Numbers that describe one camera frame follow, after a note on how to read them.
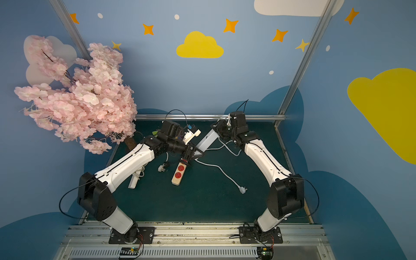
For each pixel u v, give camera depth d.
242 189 0.86
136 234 0.69
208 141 0.77
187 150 0.68
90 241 0.73
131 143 0.93
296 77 0.95
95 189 0.47
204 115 1.57
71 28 0.75
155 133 1.12
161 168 0.95
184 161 0.95
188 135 0.70
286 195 0.44
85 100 0.48
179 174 0.91
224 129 0.73
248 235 0.74
